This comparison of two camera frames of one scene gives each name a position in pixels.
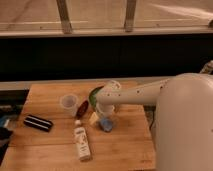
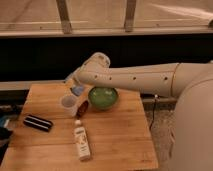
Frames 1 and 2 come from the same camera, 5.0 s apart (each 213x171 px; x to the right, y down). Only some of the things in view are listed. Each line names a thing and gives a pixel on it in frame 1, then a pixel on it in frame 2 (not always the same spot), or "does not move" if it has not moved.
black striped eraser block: (39, 123) does not move
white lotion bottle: (84, 150) does not move
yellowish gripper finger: (93, 119) to (73, 75)
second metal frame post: (130, 15) does not move
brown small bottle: (82, 109) does not move
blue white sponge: (106, 124) to (77, 90)
